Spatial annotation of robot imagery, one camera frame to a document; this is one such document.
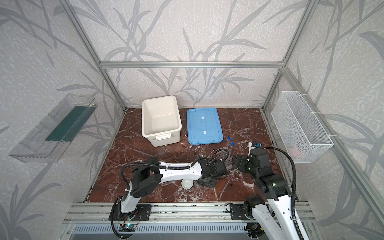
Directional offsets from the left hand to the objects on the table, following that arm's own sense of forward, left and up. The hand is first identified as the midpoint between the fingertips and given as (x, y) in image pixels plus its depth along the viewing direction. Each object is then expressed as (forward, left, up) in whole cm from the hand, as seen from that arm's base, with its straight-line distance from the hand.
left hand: (212, 180), depth 83 cm
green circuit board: (-22, +42, -2) cm, 47 cm away
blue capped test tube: (+23, -12, +1) cm, 26 cm away
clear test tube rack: (+16, -8, 0) cm, 18 cm away
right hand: (+8, -14, +18) cm, 24 cm away
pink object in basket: (+8, -40, +21) cm, 45 cm away
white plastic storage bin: (+44, +37, -2) cm, 57 cm away
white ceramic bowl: (-2, +14, 0) cm, 14 cm away
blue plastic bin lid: (+39, +4, -2) cm, 39 cm away
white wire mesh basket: (+7, -37, +34) cm, 50 cm away
